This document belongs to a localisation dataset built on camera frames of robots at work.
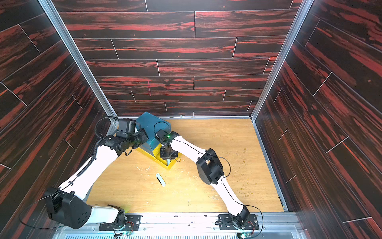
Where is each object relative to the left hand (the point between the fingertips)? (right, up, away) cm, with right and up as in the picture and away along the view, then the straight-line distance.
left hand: (150, 135), depth 82 cm
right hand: (+8, -14, +13) cm, 21 cm away
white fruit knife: (+4, -27, +7) cm, 28 cm away
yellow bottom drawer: (+5, -17, +9) cm, 20 cm away
